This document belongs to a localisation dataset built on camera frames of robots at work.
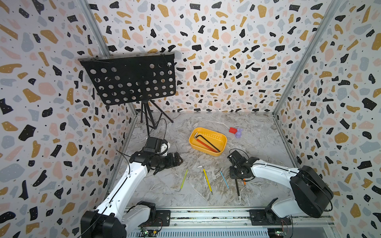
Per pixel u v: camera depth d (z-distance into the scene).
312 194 0.43
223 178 0.88
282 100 1.15
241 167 0.67
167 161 0.69
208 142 1.03
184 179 0.87
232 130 1.09
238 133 1.04
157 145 0.64
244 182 0.86
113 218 0.38
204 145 1.03
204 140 1.06
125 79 0.72
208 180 0.86
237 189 0.83
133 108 1.18
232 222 0.73
